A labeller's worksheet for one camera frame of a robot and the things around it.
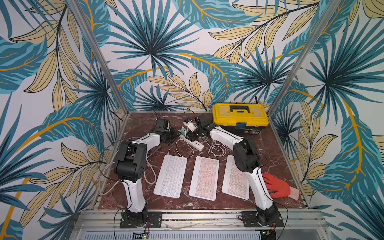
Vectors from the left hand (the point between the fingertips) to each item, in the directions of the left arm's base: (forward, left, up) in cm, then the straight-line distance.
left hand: (180, 135), depth 98 cm
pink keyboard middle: (-29, -15, -8) cm, 33 cm away
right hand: (+3, -5, -2) cm, 6 cm away
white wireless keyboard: (-27, +4, -7) cm, 28 cm away
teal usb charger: (+3, -2, 0) cm, 4 cm away
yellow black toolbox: (+7, -38, +9) cm, 40 cm away
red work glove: (-32, -58, -5) cm, 66 cm away
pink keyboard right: (-28, -34, -7) cm, 44 cm away
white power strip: (-4, -10, -5) cm, 12 cm away
